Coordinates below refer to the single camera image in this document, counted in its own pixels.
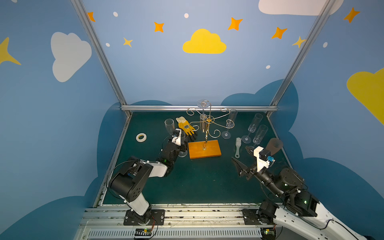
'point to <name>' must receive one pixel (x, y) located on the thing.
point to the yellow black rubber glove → (188, 130)
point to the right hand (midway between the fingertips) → (242, 150)
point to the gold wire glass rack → (209, 119)
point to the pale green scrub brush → (238, 143)
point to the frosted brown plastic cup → (274, 145)
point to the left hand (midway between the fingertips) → (182, 134)
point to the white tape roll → (141, 140)
